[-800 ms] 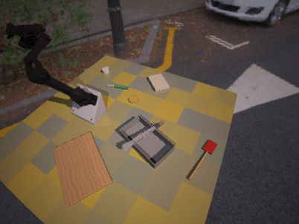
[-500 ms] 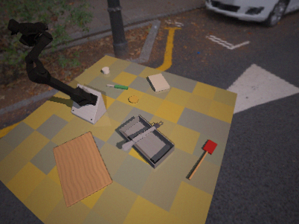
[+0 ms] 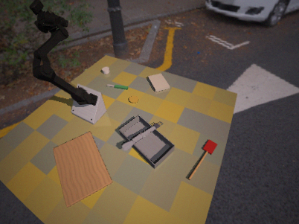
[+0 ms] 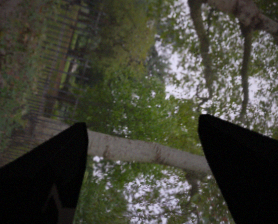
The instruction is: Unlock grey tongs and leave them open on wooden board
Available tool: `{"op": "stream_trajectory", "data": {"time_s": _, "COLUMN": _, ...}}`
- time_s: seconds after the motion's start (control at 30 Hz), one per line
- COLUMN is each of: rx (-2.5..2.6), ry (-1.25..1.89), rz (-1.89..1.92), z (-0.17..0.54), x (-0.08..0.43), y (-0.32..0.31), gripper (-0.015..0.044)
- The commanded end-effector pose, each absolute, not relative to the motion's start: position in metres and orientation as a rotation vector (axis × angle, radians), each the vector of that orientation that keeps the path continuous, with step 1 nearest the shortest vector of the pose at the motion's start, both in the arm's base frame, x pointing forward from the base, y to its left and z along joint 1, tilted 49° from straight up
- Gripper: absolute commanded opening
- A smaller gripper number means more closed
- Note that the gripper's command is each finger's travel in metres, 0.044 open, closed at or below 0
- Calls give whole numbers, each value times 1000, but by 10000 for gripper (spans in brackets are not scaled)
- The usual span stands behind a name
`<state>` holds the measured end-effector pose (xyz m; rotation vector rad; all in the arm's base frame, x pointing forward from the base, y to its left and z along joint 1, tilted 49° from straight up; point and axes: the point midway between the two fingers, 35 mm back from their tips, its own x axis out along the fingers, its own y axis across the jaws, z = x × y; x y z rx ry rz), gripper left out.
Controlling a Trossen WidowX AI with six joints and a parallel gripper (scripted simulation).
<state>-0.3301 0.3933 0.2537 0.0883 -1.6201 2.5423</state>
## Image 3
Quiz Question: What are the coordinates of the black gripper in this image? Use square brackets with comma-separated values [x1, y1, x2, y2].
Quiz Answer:
[30, 0, 55, 15]

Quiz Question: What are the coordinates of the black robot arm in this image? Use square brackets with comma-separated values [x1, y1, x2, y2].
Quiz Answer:
[32, 12, 98, 106]

